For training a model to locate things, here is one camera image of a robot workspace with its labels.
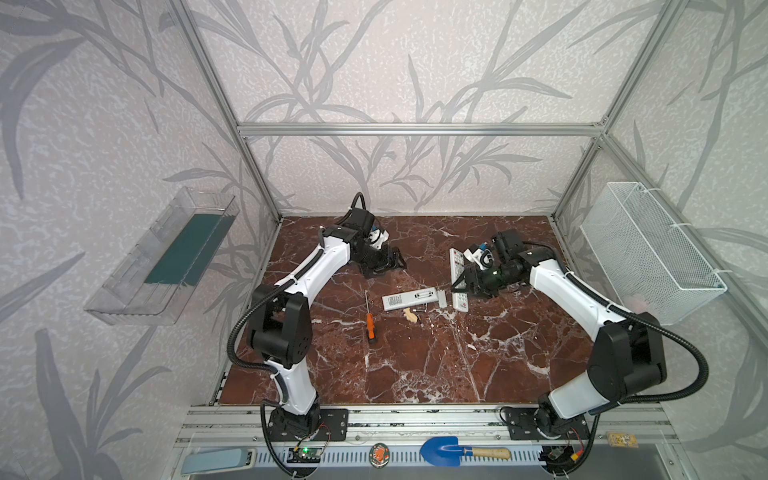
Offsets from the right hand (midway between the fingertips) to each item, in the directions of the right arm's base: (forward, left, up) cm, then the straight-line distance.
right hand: (456, 281), depth 82 cm
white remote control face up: (+4, 0, +2) cm, 4 cm away
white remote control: (+3, +13, -15) cm, 20 cm away
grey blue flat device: (-40, +57, -10) cm, 70 cm away
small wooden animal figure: (-2, +13, -16) cm, 21 cm away
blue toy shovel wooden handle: (-38, +5, -14) cm, 41 cm away
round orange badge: (-38, +21, -15) cm, 46 cm away
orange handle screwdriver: (-5, +25, -15) cm, 30 cm away
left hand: (+7, +15, +1) cm, 17 cm away
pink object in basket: (-9, -43, +5) cm, 44 cm away
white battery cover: (+3, +2, -16) cm, 16 cm away
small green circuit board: (-38, +39, -17) cm, 57 cm away
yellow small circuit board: (-35, -37, -14) cm, 53 cm away
